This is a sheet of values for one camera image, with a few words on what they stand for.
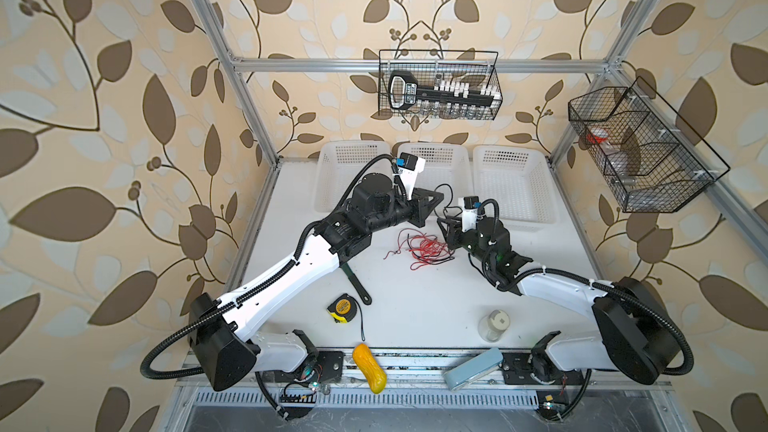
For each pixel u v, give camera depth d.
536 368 0.66
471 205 0.72
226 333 0.39
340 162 1.16
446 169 1.17
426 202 0.58
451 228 0.77
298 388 0.72
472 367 0.71
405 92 0.84
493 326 0.72
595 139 0.83
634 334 0.42
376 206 0.52
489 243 0.63
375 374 0.70
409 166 0.58
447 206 0.70
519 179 1.15
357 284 0.89
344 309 0.81
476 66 0.91
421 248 0.93
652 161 0.72
